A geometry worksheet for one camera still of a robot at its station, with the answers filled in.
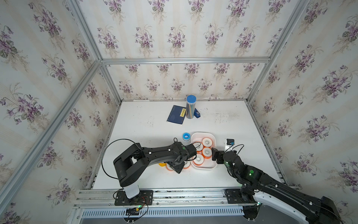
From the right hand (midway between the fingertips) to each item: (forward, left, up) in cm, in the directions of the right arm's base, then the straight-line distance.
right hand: (219, 149), depth 81 cm
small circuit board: (-30, +47, -10) cm, 57 cm away
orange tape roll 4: (-10, +29, -2) cm, 31 cm away
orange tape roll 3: (-3, +11, -9) cm, 14 cm away
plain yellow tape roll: (-7, +34, -8) cm, 36 cm away
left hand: (-8, +26, -9) cm, 29 cm away
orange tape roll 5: (-6, +19, -7) cm, 21 cm away
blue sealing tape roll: (+14, +19, -10) cm, 26 cm away
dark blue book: (+34, +26, -10) cm, 44 cm away
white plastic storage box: (-6, +6, -7) cm, 11 cm away
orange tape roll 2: (+2, +6, -8) cm, 10 cm away
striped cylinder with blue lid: (+31, +16, +4) cm, 35 cm away
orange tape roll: (+9, +5, -8) cm, 13 cm away
